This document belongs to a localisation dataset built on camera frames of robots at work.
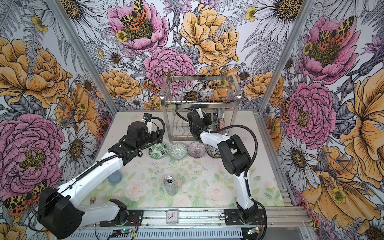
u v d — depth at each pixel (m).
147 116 0.69
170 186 0.72
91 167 0.48
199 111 0.88
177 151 0.97
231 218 0.74
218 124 1.05
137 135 0.60
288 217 0.76
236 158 0.55
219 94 1.15
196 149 0.98
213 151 0.97
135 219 0.73
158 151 0.97
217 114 1.05
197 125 0.72
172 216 0.73
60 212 0.48
